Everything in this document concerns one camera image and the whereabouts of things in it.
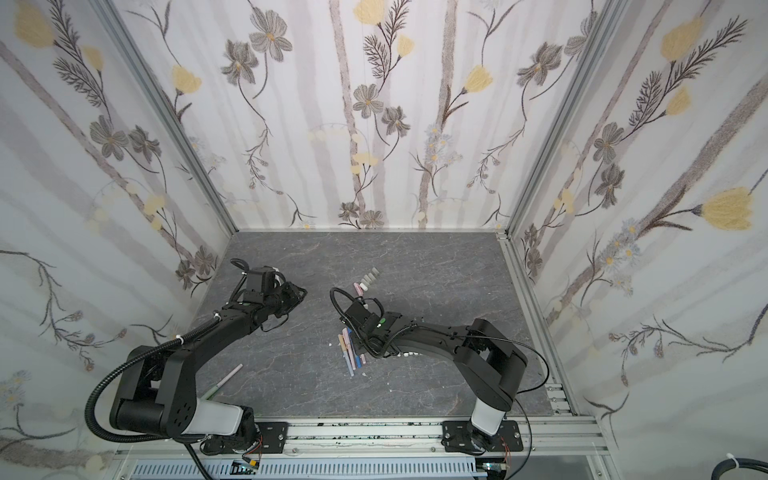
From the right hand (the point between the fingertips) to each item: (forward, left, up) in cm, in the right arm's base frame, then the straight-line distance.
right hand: (354, 330), depth 85 cm
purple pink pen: (-5, -3, -7) cm, 9 cm away
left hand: (+13, +17, +3) cm, 22 cm away
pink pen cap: (+18, +1, -7) cm, 19 cm away
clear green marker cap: (+26, -5, -8) cm, 28 cm away
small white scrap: (-2, +8, -8) cm, 11 cm away
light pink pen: (+2, +3, -7) cm, 8 cm away
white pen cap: (+19, -1, -7) cm, 20 cm away
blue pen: (-6, -1, -6) cm, 9 cm away
